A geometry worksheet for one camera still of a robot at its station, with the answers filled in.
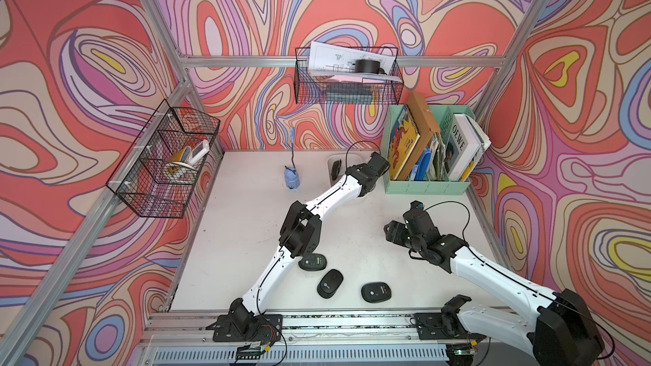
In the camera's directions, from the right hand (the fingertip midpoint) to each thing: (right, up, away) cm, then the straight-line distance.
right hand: (394, 236), depth 85 cm
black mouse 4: (-8, -15, -7) cm, 19 cm away
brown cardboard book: (+10, +37, -2) cm, 39 cm away
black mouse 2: (-28, -8, -1) cm, 29 cm away
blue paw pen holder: (-37, +21, +17) cm, 46 cm away
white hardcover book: (+26, +32, +3) cm, 42 cm away
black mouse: (-19, +24, +22) cm, 37 cm away
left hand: (-10, +21, +15) cm, 27 cm away
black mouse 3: (-22, -14, -5) cm, 26 cm away
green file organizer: (+25, +46, +17) cm, 55 cm away
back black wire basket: (-25, +56, +16) cm, 63 cm away
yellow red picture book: (+8, +36, +13) cm, 40 cm away
